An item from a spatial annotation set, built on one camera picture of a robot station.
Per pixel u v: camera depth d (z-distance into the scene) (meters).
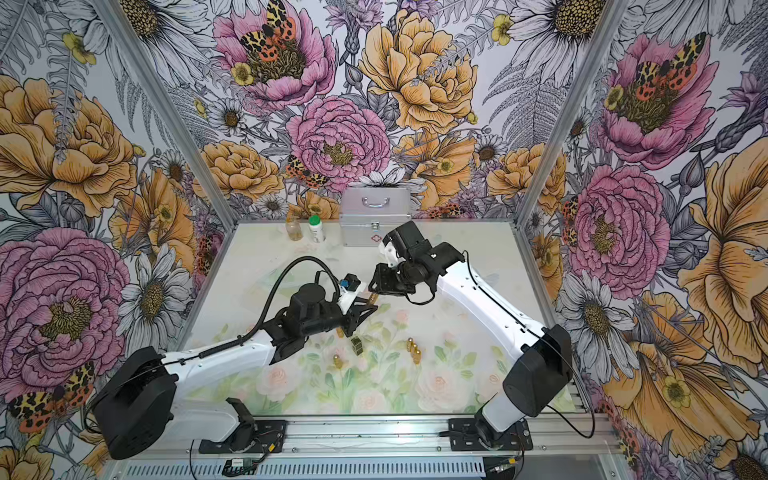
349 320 0.70
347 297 0.70
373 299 0.76
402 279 0.64
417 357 0.83
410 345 0.85
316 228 1.11
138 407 0.41
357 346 0.83
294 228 1.13
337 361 0.82
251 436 0.69
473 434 0.67
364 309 0.76
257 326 0.59
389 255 0.71
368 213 1.10
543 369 0.41
